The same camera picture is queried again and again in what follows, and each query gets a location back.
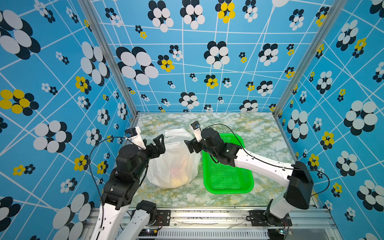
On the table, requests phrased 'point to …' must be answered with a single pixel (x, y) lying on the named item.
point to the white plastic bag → (177, 167)
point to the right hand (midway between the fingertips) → (193, 136)
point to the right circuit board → (276, 234)
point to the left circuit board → (148, 232)
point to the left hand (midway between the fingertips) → (156, 137)
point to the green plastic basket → (223, 179)
